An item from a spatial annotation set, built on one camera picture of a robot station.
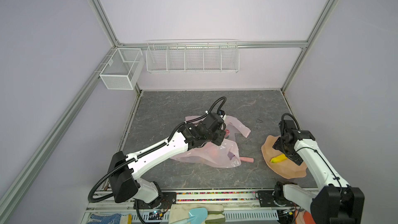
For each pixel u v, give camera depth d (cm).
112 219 69
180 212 70
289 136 58
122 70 102
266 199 74
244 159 85
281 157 85
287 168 80
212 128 56
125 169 40
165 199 74
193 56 99
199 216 69
